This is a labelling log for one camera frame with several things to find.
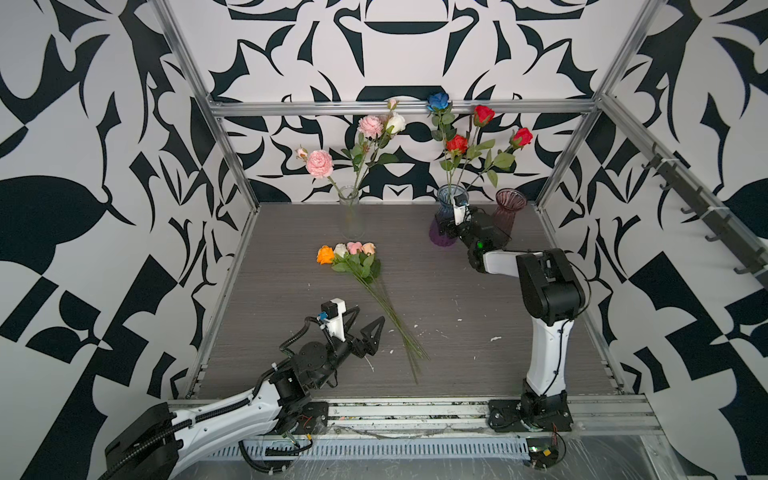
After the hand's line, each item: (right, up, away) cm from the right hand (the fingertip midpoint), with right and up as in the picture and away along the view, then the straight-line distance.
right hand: (454, 205), depth 100 cm
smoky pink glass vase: (+17, +1, -1) cm, 17 cm away
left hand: (-26, -28, -25) cm, 46 cm away
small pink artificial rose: (-33, -14, +3) cm, 36 cm away
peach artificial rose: (-28, -14, +2) cm, 32 cm away
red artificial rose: (-1, +18, -7) cm, 19 cm away
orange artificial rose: (-43, -17, +2) cm, 46 cm away
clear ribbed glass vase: (-34, -4, +5) cm, 35 cm away
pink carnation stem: (-40, +9, -20) cm, 46 cm away
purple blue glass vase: (-4, -3, -3) cm, 6 cm away
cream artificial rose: (-38, -15, +2) cm, 40 cm away
